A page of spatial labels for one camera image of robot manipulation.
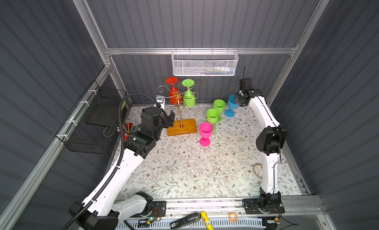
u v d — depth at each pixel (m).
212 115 0.99
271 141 0.59
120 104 0.49
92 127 0.73
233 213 0.72
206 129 0.93
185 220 0.67
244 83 0.77
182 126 1.05
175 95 0.82
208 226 0.68
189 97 0.86
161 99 0.57
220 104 1.04
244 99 0.73
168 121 0.62
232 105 0.96
